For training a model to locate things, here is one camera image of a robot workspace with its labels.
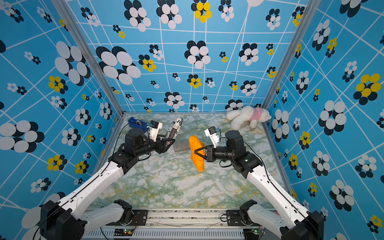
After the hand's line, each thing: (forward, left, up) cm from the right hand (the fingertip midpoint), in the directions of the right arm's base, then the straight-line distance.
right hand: (198, 151), depth 68 cm
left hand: (+9, +13, -1) cm, 15 cm away
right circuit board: (-28, -25, -29) cm, 47 cm away
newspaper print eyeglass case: (+9, +13, +3) cm, 16 cm away
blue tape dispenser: (+33, +44, -19) cm, 58 cm away
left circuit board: (-28, +36, -29) cm, 54 cm away
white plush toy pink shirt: (+40, -35, -17) cm, 56 cm away
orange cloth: (+1, +1, +5) cm, 5 cm away
